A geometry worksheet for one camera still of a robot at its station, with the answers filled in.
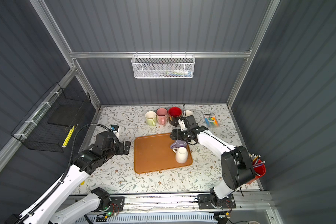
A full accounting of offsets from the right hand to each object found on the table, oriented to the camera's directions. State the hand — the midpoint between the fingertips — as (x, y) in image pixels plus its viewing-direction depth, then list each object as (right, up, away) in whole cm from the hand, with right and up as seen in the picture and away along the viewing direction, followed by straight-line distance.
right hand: (176, 136), depth 89 cm
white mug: (+3, -10, -6) cm, 12 cm away
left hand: (-30, -1, -13) cm, 33 cm away
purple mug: (+1, -4, 0) cm, 4 cm away
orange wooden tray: (-16, -12, +6) cm, 20 cm away
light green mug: (-19, +13, +17) cm, 28 cm away
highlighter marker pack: (+27, +10, +20) cm, 35 cm away
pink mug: (-10, +14, +12) cm, 21 cm away
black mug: (-1, +15, +14) cm, 20 cm away
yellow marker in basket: (-55, +3, -20) cm, 58 cm away
